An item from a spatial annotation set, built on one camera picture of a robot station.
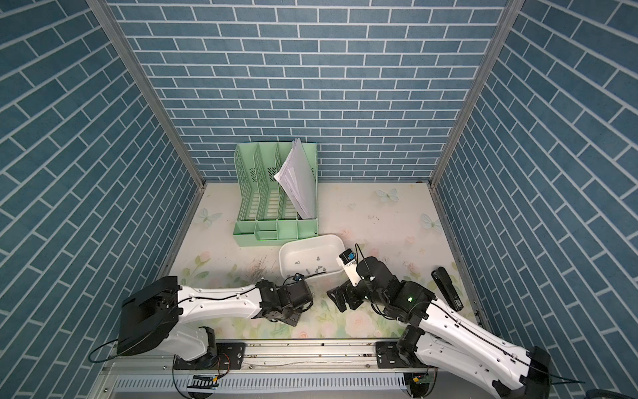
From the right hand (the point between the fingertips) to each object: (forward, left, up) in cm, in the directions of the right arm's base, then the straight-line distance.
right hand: (341, 286), depth 73 cm
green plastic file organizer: (+36, +35, -14) cm, 52 cm away
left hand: (-6, +13, -15) cm, 21 cm away
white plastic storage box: (+16, +10, -13) cm, 23 cm away
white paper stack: (+36, +18, +9) cm, 42 cm away
